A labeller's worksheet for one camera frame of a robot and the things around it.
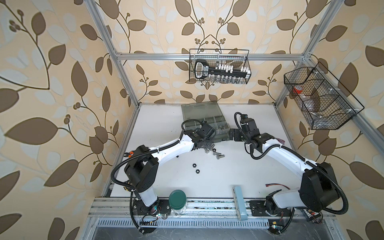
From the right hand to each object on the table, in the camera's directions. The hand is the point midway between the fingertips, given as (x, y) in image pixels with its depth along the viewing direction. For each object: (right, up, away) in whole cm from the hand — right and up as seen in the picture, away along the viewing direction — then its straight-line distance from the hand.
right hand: (236, 132), depth 88 cm
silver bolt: (-18, -12, +6) cm, 22 cm away
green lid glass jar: (-33, -30, -21) cm, 49 cm away
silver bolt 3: (-12, -14, +5) cm, 19 cm away
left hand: (-19, -4, -2) cm, 20 cm away
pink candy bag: (+31, -6, +8) cm, 33 cm away
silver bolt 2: (-13, -9, +8) cm, 18 cm away
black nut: (-25, -20, +1) cm, 32 cm away
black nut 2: (-23, -23, -2) cm, 33 cm away
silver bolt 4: (-10, -15, +3) cm, 19 cm away
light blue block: (-3, -33, -17) cm, 37 cm away
